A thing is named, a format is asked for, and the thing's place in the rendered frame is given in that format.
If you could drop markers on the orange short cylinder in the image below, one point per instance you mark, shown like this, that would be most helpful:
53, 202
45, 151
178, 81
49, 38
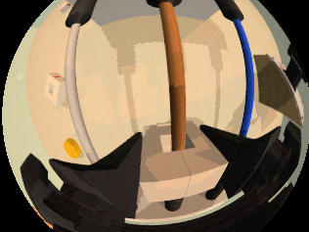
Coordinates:
72, 148

